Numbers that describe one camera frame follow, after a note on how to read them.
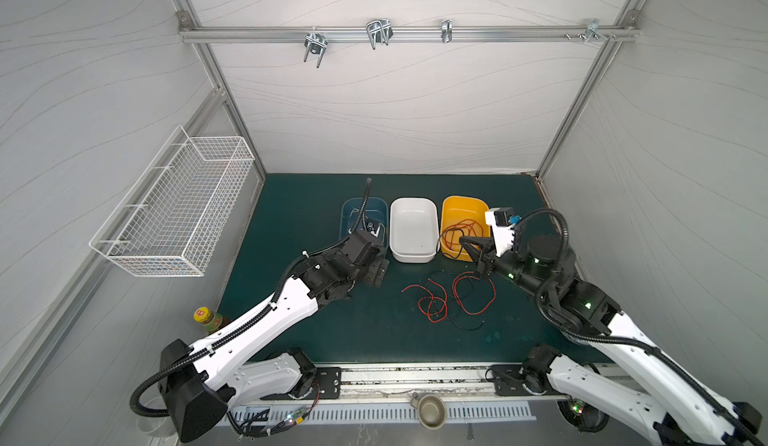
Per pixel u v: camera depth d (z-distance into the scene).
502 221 0.54
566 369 0.61
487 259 0.56
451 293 0.89
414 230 1.03
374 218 1.02
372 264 0.58
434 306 0.86
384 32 0.74
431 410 0.69
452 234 1.02
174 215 0.69
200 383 0.38
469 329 0.82
